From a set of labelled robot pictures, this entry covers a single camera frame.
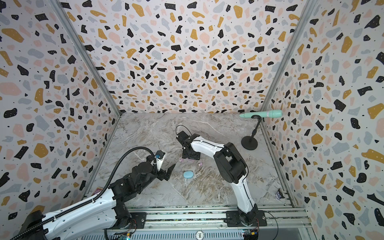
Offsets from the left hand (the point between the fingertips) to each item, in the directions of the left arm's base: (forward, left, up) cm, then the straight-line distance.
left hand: (169, 158), depth 76 cm
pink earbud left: (+8, -4, -18) cm, 20 cm away
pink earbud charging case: (+8, -10, -18) cm, 22 cm away
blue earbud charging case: (-2, -9, -17) cm, 19 cm away
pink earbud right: (+5, -16, -18) cm, 24 cm away
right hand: (+11, -8, -15) cm, 20 cm away
